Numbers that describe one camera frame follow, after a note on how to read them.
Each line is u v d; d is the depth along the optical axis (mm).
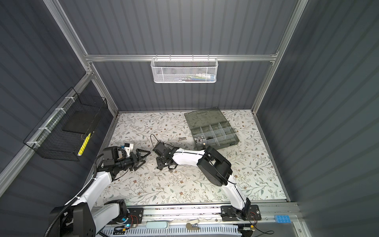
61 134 718
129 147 802
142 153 767
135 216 722
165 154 724
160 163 824
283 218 709
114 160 667
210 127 1049
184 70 1238
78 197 444
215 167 539
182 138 1029
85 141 697
